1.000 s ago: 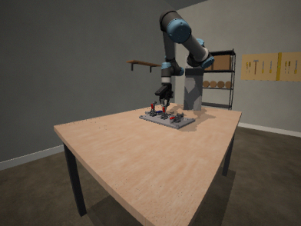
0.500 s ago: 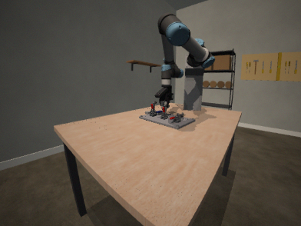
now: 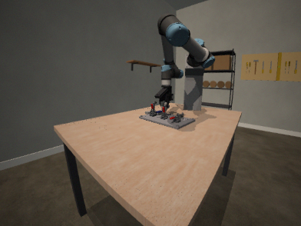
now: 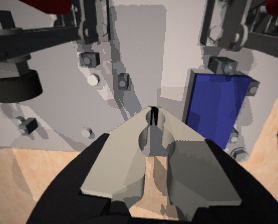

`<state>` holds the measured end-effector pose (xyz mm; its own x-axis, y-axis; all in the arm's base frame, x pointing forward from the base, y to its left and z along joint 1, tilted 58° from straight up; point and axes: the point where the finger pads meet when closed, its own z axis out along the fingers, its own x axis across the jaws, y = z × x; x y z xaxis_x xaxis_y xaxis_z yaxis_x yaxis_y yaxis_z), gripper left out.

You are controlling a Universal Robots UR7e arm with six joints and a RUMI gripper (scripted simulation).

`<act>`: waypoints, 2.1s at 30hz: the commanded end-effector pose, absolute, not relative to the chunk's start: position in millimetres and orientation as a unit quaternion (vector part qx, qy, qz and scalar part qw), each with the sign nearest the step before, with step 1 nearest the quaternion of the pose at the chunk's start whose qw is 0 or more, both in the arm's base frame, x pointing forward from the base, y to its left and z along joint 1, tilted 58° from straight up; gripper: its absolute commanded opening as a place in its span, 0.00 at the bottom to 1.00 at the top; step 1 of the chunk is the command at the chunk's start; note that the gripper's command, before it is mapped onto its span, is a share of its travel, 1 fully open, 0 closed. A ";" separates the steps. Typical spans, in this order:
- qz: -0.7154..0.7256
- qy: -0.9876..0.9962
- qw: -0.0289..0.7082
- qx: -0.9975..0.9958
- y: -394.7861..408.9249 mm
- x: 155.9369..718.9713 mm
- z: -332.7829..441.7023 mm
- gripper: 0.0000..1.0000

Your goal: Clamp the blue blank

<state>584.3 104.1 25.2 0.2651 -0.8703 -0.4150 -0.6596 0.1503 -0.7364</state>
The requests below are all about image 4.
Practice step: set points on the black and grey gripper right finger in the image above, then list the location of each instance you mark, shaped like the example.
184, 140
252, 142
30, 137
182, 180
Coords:
201, 174

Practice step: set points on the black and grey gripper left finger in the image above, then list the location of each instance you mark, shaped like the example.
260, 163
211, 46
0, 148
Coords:
111, 168

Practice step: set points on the toggle clamp with red handle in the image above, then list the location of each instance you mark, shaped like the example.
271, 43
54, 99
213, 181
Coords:
18, 83

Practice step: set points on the grey metal fixture plate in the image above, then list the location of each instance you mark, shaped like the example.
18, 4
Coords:
157, 42

